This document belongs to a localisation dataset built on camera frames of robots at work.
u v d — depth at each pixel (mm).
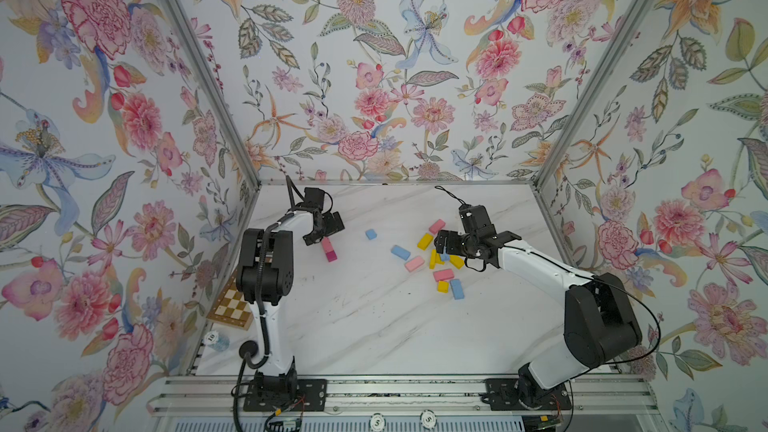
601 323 449
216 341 767
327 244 1026
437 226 1067
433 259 975
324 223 904
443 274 955
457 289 931
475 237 665
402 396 757
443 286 928
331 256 1001
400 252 1008
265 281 551
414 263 985
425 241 1036
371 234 1047
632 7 768
